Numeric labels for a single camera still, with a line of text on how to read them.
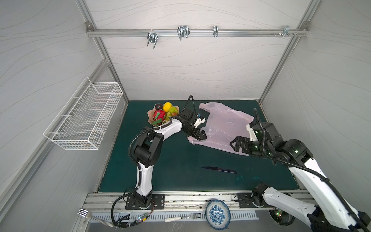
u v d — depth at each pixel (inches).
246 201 28.8
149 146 20.5
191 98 34.0
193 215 27.7
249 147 22.6
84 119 27.2
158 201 29.0
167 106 42.3
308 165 16.1
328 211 15.4
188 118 30.6
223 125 38.9
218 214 27.5
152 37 31.2
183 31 30.1
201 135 32.3
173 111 40.9
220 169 33.7
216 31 30.7
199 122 33.9
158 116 38.6
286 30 30.1
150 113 40.9
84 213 27.2
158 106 42.3
